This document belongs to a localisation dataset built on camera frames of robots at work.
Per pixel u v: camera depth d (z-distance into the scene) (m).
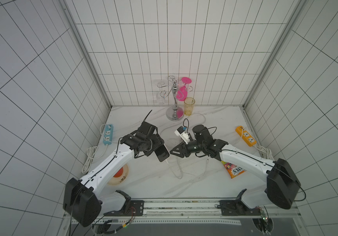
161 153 0.86
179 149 0.70
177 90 0.95
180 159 0.90
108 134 1.00
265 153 0.90
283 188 0.41
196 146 0.67
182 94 1.09
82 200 0.38
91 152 0.93
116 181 0.81
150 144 0.67
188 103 1.01
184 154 0.68
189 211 0.73
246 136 0.98
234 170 0.83
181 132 0.70
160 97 0.90
